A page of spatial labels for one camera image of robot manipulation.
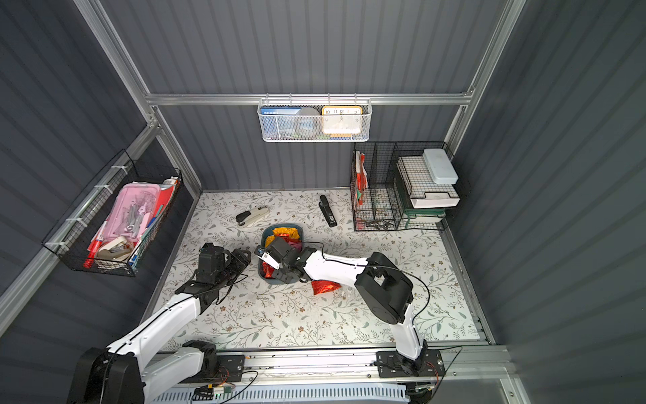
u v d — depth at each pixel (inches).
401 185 43.2
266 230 39.4
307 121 34.9
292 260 26.7
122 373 15.7
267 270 35.1
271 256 28.0
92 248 25.5
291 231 39.0
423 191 36.6
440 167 38.9
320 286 34.4
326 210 42.9
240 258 30.5
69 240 23.9
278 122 33.0
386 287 20.0
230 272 29.0
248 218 41.9
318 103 34.9
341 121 35.1
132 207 29.0
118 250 25.3
